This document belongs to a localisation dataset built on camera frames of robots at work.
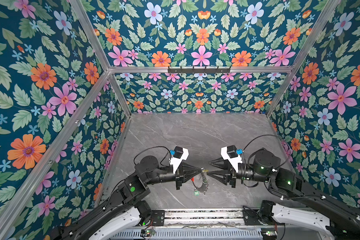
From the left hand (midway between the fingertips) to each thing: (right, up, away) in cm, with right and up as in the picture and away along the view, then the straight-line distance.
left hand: (201, 173), depth 52 cm
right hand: (+3, +2, +2) cm, 4 cm away
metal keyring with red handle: (+2, -6, +5) cm, 8 cm away
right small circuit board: (+34, -35, +18) cm, 52 cm away
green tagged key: (-1, -14, +16) cm, 21 cm away
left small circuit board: (-25, -35, +18) cm, 46 cm away
